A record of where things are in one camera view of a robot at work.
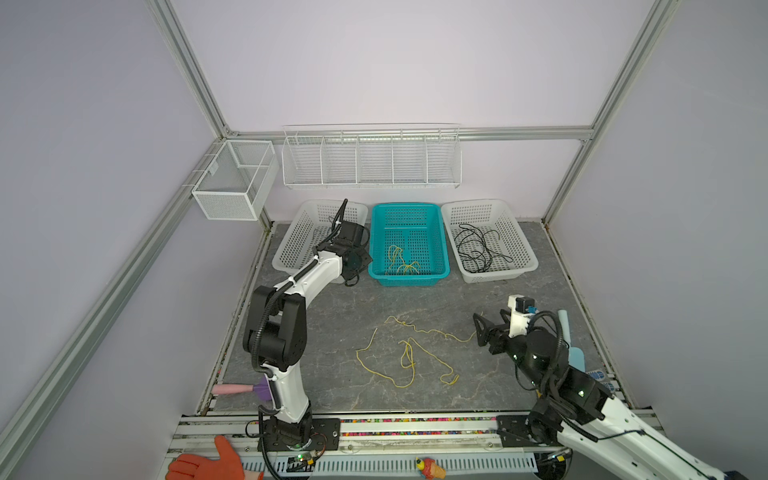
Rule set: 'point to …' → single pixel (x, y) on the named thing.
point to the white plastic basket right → (488, 242)
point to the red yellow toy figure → (428, 469)
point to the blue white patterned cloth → (600, 376)
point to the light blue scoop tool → (576, 354)
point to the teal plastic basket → (408, 245)
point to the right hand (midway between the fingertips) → (490, 316)
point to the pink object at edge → (227, 388)
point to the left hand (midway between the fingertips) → (367, 264)
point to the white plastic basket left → (312, 226)
